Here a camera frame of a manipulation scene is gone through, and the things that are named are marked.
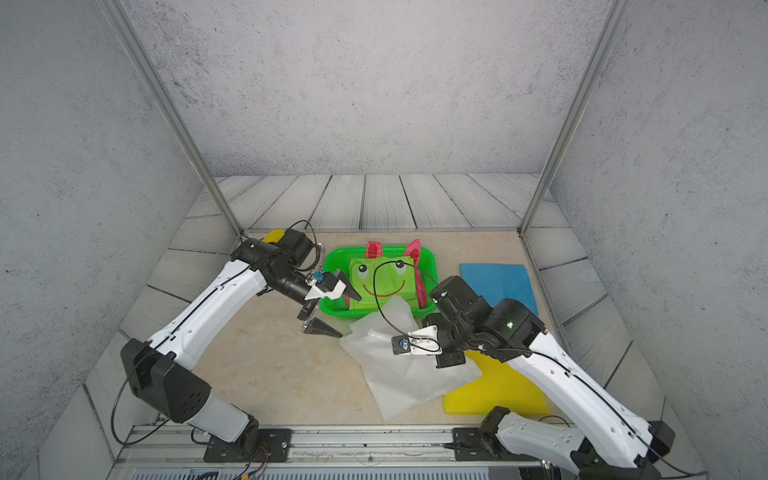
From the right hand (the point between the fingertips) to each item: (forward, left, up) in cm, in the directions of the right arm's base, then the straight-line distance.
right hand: (426, 337), depth 65 cm
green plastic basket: (+35, -4, -17) cm, 39 cm away
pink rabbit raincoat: (+38, +15, -15) cm, 44 cm away
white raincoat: (-6, +6, -11) cm, 14 cm away
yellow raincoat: (-2, -22, -24) cm, 32 cm away
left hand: (+5, +16, +3) cm, 17 cm away
